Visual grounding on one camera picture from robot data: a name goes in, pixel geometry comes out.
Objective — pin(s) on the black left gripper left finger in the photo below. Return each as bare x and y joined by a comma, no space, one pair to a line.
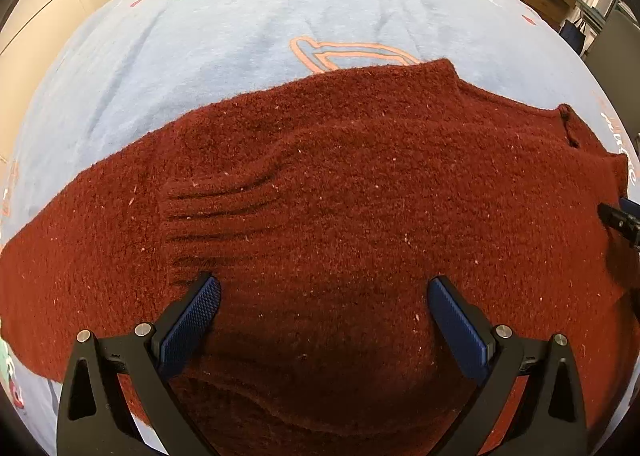
94,417

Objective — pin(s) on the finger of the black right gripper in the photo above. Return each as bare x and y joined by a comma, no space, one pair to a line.
620,221

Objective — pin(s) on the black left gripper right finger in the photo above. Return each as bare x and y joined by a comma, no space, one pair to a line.
551,415

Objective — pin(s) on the dark red knit sweater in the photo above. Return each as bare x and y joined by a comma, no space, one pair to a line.
323,207

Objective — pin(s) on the dark bag on floor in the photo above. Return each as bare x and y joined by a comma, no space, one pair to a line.
573,34

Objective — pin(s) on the blue dinosaur print bedsheet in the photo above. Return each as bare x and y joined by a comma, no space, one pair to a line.
134,66

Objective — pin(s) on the white wardrobe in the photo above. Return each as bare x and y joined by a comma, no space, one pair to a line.
34,33

